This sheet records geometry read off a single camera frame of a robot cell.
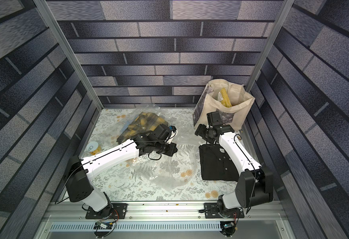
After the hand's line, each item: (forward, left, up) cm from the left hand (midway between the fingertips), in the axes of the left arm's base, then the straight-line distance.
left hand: (178, 149), depth 76 cm
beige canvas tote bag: (+30, -18, +7) cm, 36 cm away
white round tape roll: (+9, +55, -13) cm, 57 cm away
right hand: (+13, -13, -2) cm, 18 cm away
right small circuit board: (-31, -26, -21) cm, 45 cm away
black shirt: (-1, -24, -16) cm, 29 cm away
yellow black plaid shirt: (+29, +25, -13) cm, 41 cm away
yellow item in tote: (+36, -30, +5) cm, 47 cm away
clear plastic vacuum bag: (-5, +2, -19) cm, 19 cm away
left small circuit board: (-31, +39, -19) cm, 53 cm away
